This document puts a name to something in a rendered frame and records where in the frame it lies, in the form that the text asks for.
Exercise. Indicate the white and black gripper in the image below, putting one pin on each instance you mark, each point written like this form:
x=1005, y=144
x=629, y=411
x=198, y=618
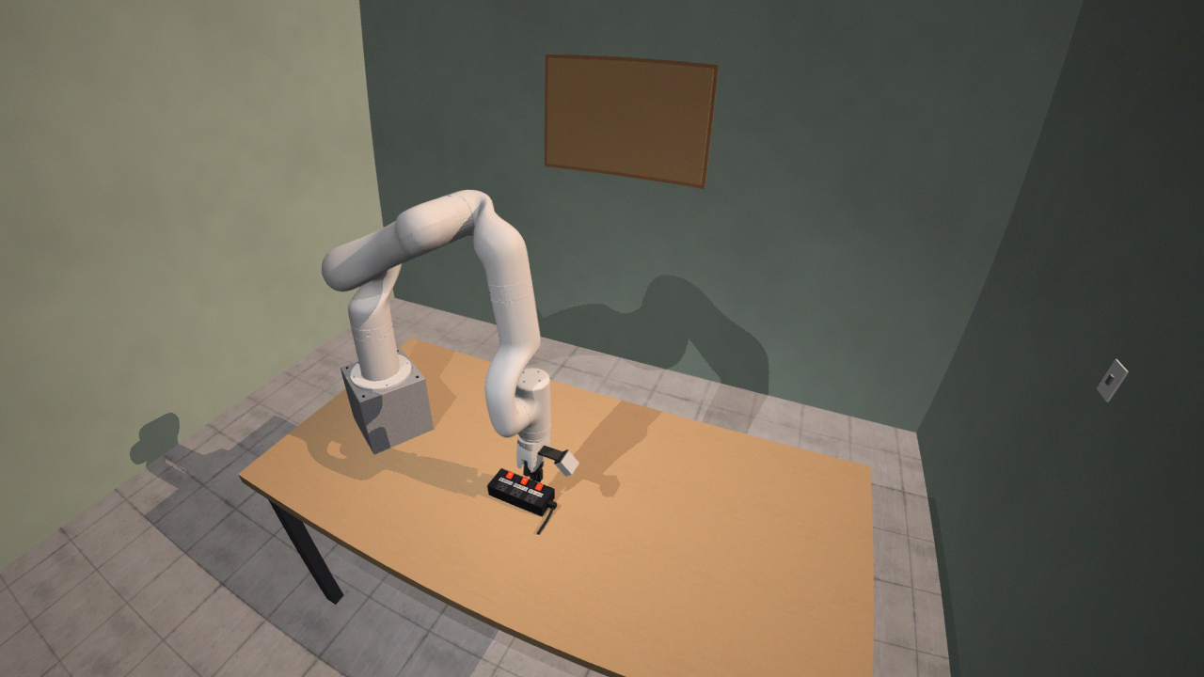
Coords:
x=527, y=450

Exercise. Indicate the black power strip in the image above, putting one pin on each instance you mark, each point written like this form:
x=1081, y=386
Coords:
x=524, y=493

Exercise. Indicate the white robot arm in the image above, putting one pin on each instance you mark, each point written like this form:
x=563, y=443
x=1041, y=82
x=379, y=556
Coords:
x=512, y=405

